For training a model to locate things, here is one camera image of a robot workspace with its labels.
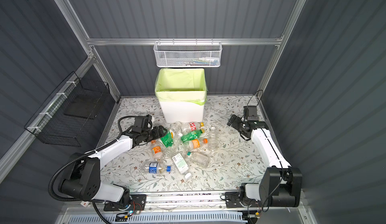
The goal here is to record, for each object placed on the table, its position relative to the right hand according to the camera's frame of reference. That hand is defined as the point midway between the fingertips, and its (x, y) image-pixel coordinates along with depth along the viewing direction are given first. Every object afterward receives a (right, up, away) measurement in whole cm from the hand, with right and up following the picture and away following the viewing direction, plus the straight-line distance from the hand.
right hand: (237, 125), depth 86 cm
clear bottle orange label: (-21, -13, +8) cm, 25 cm away
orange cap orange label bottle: (-47, -16, +1) cm, 49 cm away
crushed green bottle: (-40, -8, -1) cm, 41 cm away
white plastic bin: (-38, +7, +12) cm, 40 cm away
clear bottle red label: (-27, -2, +11) cm, 30 cm away
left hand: (-44, -5, +4) cm, 44 cm away
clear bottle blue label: (-46, -22, -6) cm, 51 cm away
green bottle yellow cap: (-27, -7, +6) cm, 28 cm away
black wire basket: (-88, +5, -13) cm, 89 cm away
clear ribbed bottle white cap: (-13, -10, +8) cm, 19 cm away
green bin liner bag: (-34, +26, +16) cm, 45 cm away
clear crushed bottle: (-22, -21, +3) cm, 30 cm away
